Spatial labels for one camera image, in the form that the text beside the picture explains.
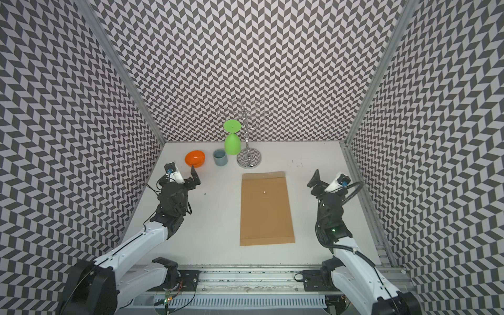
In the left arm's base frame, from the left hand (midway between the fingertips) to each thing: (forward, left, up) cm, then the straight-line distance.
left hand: (181, 169), depth 80 cm
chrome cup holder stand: (+23, -25, -21) cm, 40 cm away
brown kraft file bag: (-9, -35, -24) cm, 43 cm away
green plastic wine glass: (+13, -20, +3) cm, 24 cm away
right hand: (-4, -59, -1) cm, 59 cm away
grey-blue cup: (+21, -10, -18) cm, 29 cm away
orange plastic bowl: (+20, +3, -16) cm, 26 cm away
